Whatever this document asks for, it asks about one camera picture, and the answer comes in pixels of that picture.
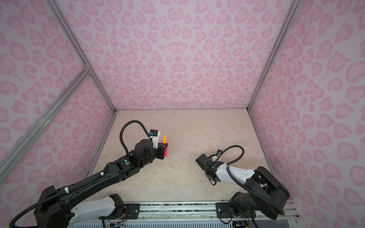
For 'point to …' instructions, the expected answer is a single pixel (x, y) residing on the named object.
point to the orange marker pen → (165, 139)
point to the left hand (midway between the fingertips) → (167, 142)
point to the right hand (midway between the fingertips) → (209, 166)
